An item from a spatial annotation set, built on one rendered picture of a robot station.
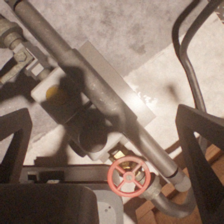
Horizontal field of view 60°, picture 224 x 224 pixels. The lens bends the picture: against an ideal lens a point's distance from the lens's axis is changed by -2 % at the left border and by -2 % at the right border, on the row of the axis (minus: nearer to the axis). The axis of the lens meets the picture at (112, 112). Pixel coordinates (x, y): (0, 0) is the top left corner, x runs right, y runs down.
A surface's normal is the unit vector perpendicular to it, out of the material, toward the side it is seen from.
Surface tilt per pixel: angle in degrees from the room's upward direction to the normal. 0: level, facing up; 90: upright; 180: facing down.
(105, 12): 0
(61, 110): 0
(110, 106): 0
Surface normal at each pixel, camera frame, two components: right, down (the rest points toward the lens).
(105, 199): 0.12, -0.61
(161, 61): 0.00, 0.09
